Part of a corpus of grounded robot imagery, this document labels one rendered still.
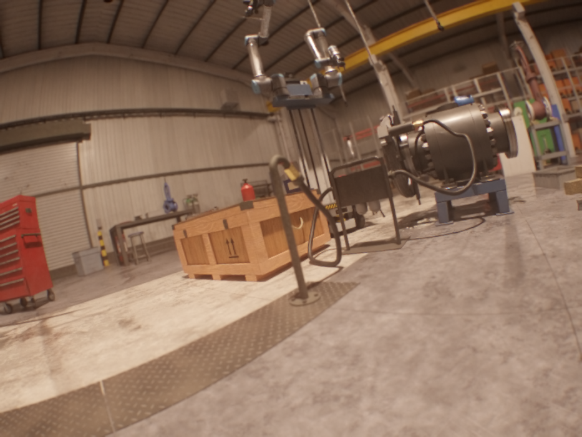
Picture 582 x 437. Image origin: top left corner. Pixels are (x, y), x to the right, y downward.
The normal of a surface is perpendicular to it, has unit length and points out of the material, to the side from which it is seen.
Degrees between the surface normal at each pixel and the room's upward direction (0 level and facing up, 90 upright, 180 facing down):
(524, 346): 0
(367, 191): 90
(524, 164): 90
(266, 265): 90
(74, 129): 90
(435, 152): 102
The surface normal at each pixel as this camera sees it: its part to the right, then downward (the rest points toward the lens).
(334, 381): -0.23, -0.97
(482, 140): -0.55, 0.35
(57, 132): 0.70, -0.13
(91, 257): 0.94, -0.22
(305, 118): 0.34, -0.04
